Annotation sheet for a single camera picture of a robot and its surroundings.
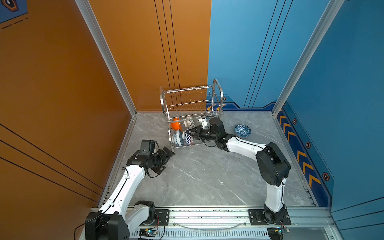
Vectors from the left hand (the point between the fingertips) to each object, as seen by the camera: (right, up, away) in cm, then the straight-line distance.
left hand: (171, 156), depth 82 cm
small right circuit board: (+53, -32, -12) cm, 64 cm away
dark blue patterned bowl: (+47, +13, +25) cm, 55 cm away
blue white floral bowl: (+3, +9, +7) cm, 12 cm away
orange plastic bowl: (+1, +17, +15) cm, 23 cm away
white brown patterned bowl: (+9, +18, +15) cm, 26 cm away
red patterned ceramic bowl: (+9, +9, +1) cm, 13 cm away
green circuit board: (-9, -34, -11) cm, 37 cm away
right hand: (+8, +13, +1) cm, 15 cm away
